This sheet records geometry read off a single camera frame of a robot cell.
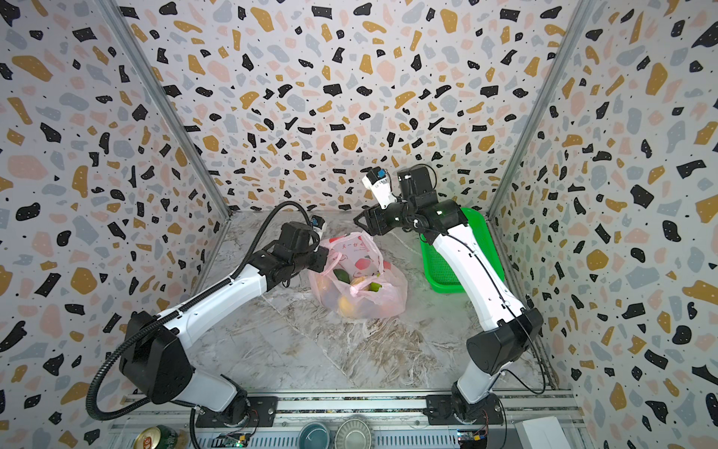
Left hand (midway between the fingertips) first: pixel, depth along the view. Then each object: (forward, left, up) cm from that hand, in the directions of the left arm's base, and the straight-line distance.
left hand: (324, 246), depth 83 cm
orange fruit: (-12, -6, -15) cm, 21 cm away
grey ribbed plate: (-44, -9, -20) cm, 50 cm away
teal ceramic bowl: (-45, +1, -20) cm, 49 cm away
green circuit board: (-45, +23, -21) cm, 55 cm away
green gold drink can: (-45, +33, -10) cm, 57 cm away
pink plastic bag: (-3, -9, -17) cm, 19 cm away
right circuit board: (-46, -38, -22) cm, 64 cm away
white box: (-46, -55, -16) cm, 73 cm away
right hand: (-2, -11, +16) cm, 19 cm away
